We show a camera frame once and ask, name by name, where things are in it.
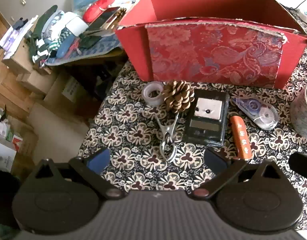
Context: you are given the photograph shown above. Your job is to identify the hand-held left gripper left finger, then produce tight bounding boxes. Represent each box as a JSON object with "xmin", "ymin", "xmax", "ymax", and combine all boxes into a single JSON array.
[{"xmin": 35, "ymin": 147, "xmax": 124, "ymax": 201}]

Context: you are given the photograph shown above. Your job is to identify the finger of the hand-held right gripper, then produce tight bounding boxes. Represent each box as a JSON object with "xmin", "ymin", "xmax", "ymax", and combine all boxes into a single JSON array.
[{"xmin": 288, "ymin": 152, "xmax": 307, "ymax": 178}]

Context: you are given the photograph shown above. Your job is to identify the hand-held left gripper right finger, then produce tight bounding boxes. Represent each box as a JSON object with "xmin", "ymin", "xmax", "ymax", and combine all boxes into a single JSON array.
[{"xmin": 192, "ymin": 148, "xmax": 282, "ymax": 200}]

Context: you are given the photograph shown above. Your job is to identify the black digital pocket scale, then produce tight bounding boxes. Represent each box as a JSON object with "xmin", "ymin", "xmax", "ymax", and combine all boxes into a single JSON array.
[{"xmin": 184, "ymin": 89, "xmax": 230, "ymax": 147}]

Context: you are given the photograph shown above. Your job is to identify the orange rectangular stick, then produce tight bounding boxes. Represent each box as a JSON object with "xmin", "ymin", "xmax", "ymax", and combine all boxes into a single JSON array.
[{"xmin": 229, "ymin": 115, "xmax": 253, "ymax": 161}]

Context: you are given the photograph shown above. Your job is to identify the metal spring clip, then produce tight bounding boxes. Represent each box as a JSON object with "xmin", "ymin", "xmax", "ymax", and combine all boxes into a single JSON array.
[{"xmin": 155, "ymin": 112, "xmax": 180, "ymax": 162}]

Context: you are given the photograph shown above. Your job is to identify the clear correction tape dispenser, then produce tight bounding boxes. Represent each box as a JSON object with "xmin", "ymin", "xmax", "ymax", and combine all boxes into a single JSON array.
[{"xmin": 231, "ymin": 96, "xmax": 279, "ymax": 131}]

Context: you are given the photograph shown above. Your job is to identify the large brown pine cone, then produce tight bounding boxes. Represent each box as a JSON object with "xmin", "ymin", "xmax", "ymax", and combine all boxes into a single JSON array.
[{"xmin": 163, "ymin": 80, "xmax": 195, "ymax": 113}]

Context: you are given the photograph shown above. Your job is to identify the clear adhesive tape roll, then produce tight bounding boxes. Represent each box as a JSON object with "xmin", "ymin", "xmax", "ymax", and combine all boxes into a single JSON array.
[{"xmin": 142, "ymin": 82, "xmax": 164, "ymax": 106}]

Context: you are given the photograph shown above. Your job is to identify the red patterned cardboard box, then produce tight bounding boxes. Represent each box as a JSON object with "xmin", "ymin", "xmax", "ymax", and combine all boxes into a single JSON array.
[{"xmin": 115, "ymin": 0, "xmax": 307, "ymax": 90}]

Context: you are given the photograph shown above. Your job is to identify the floral patterned tablecloth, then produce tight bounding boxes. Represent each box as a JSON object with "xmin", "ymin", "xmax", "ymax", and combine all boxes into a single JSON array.
[{"xmin": 77, "ymin": 17, "xmax": 307, "ymax": 231}]

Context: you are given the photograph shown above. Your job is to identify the white patterned mug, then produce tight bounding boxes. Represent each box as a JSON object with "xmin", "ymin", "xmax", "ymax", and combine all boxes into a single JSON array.
[{"xmin": 290, "ymin": 81, "xmax": 307, "ymax": 138}]

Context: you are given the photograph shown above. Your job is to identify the white red carton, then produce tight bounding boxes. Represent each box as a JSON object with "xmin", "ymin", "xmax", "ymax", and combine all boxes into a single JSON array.
[{"xmin": 0, "ymin": 134, "xmax": 23, "ymax": 173}]

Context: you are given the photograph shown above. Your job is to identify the blue patterned mat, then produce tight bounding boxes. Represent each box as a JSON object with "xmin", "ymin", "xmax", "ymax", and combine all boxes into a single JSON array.
[{"xmin": 45, "ymin": 34, "xmax": 123, "ymax": 67}]

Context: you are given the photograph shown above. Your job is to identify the white plastic container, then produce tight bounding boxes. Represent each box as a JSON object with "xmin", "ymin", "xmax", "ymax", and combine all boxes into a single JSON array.
[{"xmin": 65, "ymin": 14, "xmax": 89, "ymax": 37}]

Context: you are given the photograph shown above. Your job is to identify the green white striped cloth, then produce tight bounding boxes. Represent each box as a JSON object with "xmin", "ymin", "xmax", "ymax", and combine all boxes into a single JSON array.
[{"xmin": 28, "ymin": 4, "xmax": 69, "ymax": 63}]

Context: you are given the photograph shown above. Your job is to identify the black notebook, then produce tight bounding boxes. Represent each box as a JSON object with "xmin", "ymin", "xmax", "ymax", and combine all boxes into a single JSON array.
[{"xmin": 87, "ymin": 6, "xmax": 121, "ymax": 32}]

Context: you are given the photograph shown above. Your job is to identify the small brown pine cone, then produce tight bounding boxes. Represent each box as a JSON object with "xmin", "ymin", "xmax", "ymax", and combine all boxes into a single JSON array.
[{"xmin": 114, "ymin": 7, "xmax": 128, "ymax": 19}]

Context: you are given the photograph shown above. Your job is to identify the white paper stack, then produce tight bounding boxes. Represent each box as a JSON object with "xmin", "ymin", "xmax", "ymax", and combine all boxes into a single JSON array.
[{"xmin": 0, "ymin": 17, "xmax": 35, "ymax": 53}]

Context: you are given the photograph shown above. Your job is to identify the red glasses case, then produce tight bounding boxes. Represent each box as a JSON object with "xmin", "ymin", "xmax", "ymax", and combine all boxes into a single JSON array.
[{"xmin": 82, "ymin": 0, "xmax": 117, "ymax": 22}]

